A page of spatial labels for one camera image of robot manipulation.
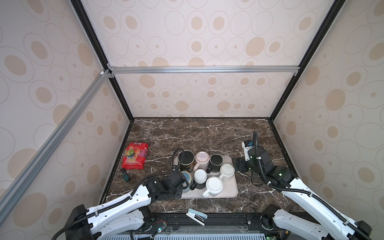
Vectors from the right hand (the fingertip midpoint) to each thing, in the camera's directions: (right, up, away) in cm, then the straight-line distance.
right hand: (239, 158), depth 77 cm
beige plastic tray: (-3, -20, +10) cm, 23 cm away
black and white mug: (-20, -11, +3) cm, 23 cm away
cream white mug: (-5, -9, +8) cm, 13 cm away
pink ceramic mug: (-19, -2, +8) cm, 20 cm away
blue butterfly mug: (-26, -10, +2) cm, 28 cm away
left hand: (-29, -17, 0) cm, 33 cm away
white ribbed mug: (-13, -15, +1) cm, 19 cm away
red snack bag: (-61, -2, +17) cm, 63 cm away
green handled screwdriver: (-64, -12, +11) cm, 66 cm away
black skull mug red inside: (-27, -2, +7) cm, 28 cm away
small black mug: (-11, -3, +9) cm, 14 cm away
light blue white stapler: (-21, -29, -3) cm, 35 cm away
